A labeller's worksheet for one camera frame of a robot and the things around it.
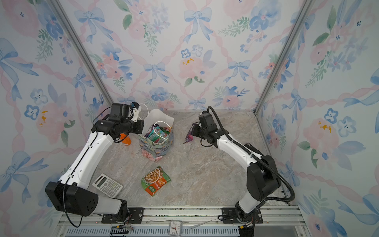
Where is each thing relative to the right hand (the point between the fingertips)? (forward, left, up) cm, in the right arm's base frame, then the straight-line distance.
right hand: (192, 128), depth 86 cm
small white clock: (-47, +7, -16) cm, 50 cm away
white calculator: (-28, +47, -16) cm, 57 cm away
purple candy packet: (-4, +2, -4) cm, 6 cm away
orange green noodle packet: (-25, +21, -17) cm, 37 cm away
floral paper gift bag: (-14, +20, -3) cm, 25 cm away
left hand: (-4, +26, +8) cm, 27 cm away
